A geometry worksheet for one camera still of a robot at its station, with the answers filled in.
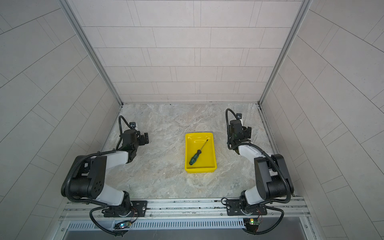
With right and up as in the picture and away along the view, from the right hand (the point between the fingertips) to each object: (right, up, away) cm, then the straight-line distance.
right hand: (239, 125), depth 92 cm
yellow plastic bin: (-25, -18, -4) cm, 31 cm away
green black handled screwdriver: (-27, -18, -6) cm, 34 cm away
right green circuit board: (-1, -44, -24) cm, 50 cm away
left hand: (-61, -4, +2) cm, 62 cm away
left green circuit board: (-59, -42, -27) cm, 77 cm away
